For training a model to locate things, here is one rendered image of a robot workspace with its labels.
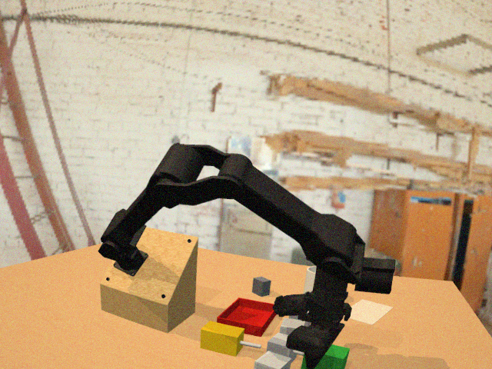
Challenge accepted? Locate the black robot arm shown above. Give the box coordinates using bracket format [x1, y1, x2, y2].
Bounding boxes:
[98, 143, 396, 321]

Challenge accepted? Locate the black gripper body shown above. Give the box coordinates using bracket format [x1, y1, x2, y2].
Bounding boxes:
[286, 286, 352, 357]

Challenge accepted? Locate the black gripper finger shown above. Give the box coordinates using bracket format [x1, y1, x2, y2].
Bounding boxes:
[329, 323, 345, 343]
[304, 342, 333, 369]

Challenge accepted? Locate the green block with grey pin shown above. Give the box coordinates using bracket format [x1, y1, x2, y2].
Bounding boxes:
[293, 344, 350, 369]

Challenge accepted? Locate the red tray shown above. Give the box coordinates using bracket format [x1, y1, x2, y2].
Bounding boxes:
[217, 298, 276, 337]

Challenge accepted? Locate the beige open cylinder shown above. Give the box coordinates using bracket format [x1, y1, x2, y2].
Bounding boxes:
[303, 266, 317, 294]

